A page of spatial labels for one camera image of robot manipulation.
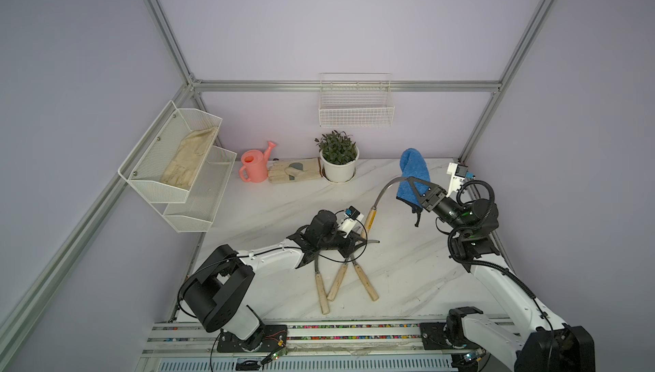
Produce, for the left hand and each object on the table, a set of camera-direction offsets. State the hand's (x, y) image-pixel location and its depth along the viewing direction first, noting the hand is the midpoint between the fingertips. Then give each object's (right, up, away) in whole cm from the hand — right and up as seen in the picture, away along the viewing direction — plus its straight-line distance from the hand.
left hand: (361, 241), depth 83 cm
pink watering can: (-43, +27, +24) cm, 56 cm away
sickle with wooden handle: (-13, -16, -1) cm, 21 cm away
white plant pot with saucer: (-7, +24, +27) cm, 37 cm away
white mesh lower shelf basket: (-58, +9, +6) cm, 59 cm away
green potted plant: (-8, +34, +18) cm, 39 cm away
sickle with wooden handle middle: (-7, -12, +2) cm, 14 cm away
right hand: (+12, +19, -13) cm, 26 cm away
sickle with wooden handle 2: (+2, -14, -1) cm, 15 cm away
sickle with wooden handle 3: (+3, +10, -5) cm, 11 cm away
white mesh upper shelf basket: (-61, +26, -6) cm, 67 cm away
